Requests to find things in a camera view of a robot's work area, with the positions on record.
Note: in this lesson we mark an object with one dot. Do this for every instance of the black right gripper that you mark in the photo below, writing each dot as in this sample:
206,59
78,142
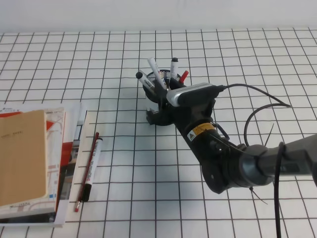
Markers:
195,126

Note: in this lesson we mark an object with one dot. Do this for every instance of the white marker on table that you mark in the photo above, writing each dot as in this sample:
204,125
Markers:
91,171

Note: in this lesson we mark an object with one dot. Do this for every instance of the tan kraft notebook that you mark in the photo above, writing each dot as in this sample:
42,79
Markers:
23,157

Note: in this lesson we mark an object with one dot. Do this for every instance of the red pencil with eraser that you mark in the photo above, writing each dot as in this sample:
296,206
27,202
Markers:
79,198

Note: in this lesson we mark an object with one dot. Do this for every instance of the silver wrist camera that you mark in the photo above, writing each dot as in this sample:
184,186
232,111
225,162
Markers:
194,95

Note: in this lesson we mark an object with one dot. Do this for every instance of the map booklet red white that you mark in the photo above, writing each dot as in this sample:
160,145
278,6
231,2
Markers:
46,204

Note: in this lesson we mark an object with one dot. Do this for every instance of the white marker black cap left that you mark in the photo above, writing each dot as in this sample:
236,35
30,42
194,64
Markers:
148,85

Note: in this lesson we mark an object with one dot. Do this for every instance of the white magazine bottom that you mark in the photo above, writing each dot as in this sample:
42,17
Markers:
74,120

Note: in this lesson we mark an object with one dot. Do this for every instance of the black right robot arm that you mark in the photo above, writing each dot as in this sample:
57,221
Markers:
225,165

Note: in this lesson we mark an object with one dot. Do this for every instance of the white marker black cap upright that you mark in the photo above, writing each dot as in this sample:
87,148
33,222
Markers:
173,69

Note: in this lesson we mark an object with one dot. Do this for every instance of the black mesh pen holder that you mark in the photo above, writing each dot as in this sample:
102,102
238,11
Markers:
158,99

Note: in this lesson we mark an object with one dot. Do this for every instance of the red pen in holder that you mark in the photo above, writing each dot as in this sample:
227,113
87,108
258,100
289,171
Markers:
183,77

